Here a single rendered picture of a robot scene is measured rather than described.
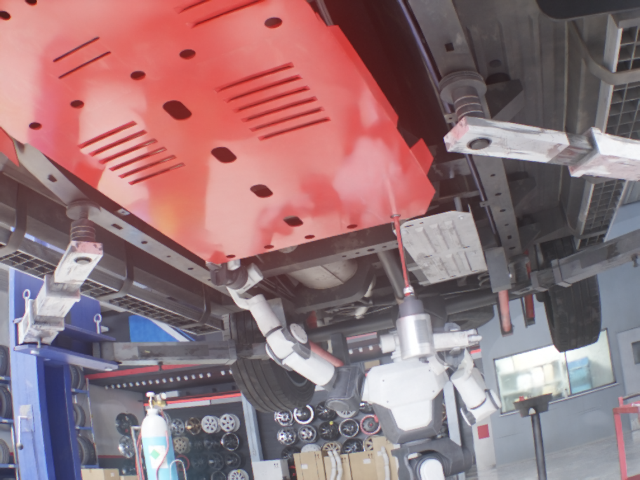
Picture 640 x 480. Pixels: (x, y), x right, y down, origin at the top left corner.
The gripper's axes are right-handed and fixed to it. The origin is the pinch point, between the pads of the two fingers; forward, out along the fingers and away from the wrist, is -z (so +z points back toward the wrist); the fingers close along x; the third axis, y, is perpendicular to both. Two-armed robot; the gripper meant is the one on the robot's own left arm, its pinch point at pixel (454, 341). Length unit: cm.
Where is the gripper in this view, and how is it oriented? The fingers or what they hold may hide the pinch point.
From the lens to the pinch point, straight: 177.2
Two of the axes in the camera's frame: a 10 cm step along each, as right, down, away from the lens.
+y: 9.9, -1.5, -0.5
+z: 1.0, 3.4, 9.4
